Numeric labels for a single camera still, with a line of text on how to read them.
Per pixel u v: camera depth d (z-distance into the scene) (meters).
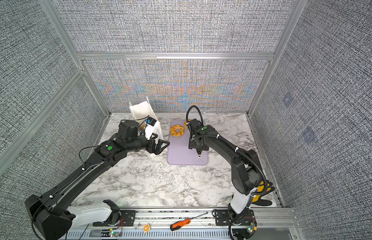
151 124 0.61
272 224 0.73
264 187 0.44
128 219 0.73
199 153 0.79
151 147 0.62
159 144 0.63
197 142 0.73
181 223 0.70
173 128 1.06
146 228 0.70
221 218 0.73
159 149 0.62
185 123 1.10
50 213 0.38
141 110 0.90
